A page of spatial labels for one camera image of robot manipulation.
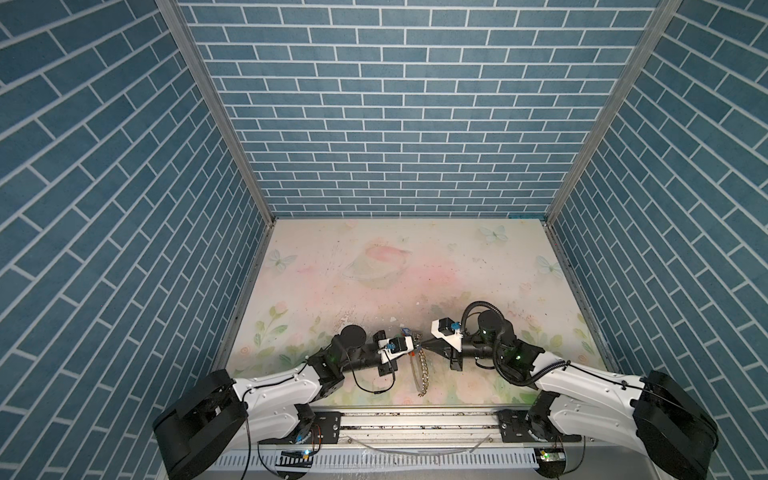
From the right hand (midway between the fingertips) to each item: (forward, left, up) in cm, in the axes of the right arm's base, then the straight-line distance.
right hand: (422, 340), depth 75 cm
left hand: (-1, +2, -2) cm, 3 cm away
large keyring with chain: (-7, -1, -2) cm, 7 cm away
